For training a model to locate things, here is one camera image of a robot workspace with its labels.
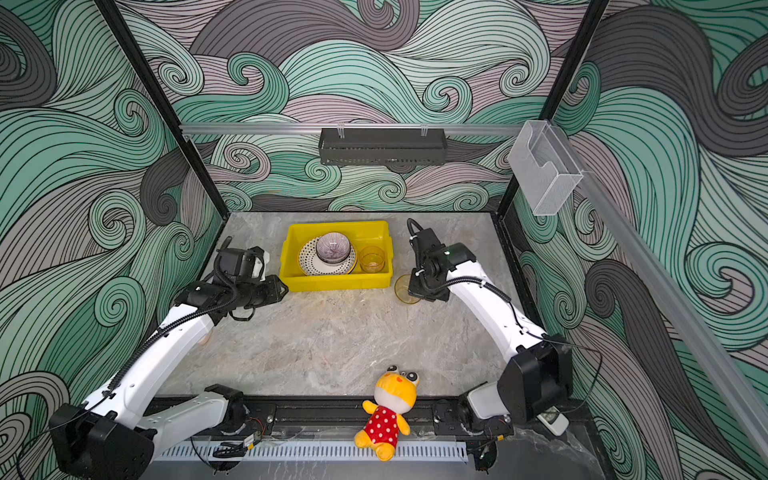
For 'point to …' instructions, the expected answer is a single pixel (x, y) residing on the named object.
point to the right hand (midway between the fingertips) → (419, 293)
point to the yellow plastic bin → (296, 278)
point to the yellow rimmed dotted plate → (310, 264)
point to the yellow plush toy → (395, 393)
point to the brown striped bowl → (333, 248)
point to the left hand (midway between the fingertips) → (286, 286)
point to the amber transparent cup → (401, 290)
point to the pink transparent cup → (372, 259)
